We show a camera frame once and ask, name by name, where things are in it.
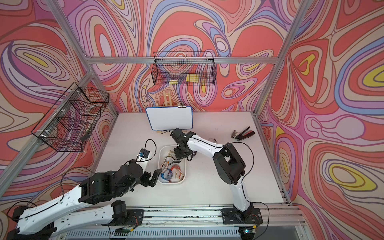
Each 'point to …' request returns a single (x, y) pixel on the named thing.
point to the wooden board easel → (167, 101)
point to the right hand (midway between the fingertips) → (182, 159)
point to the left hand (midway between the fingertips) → (155, 168)
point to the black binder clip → (181, 105)
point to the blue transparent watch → (168, 176)
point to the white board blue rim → (170, 118)
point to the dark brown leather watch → (162, 166)
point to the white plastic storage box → (173, 170)
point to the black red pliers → (244, 134)
